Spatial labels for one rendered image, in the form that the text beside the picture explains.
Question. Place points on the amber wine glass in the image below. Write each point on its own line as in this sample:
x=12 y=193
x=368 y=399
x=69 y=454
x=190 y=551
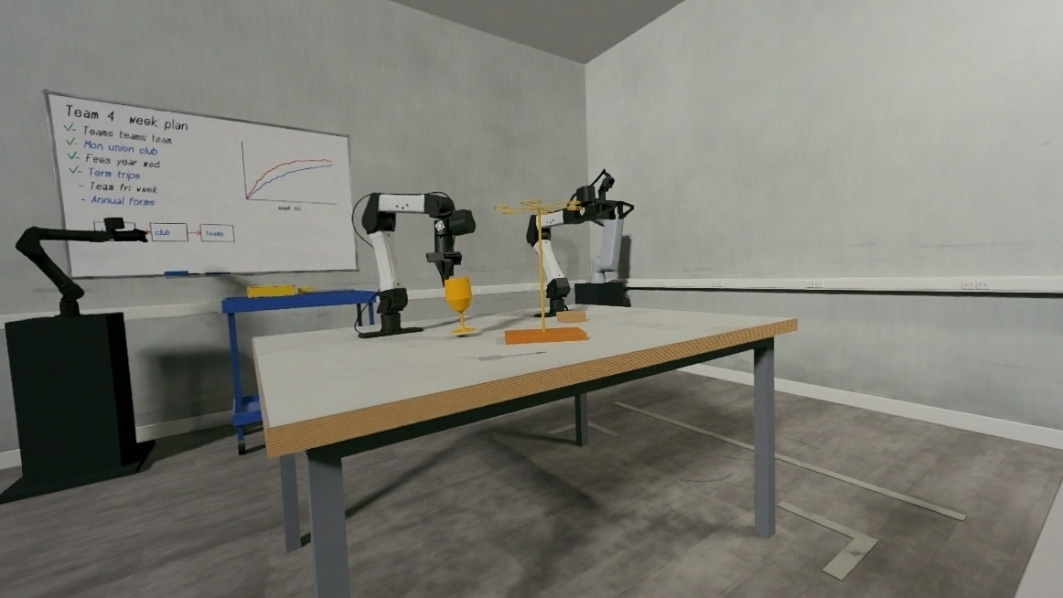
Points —
x=458 y=296

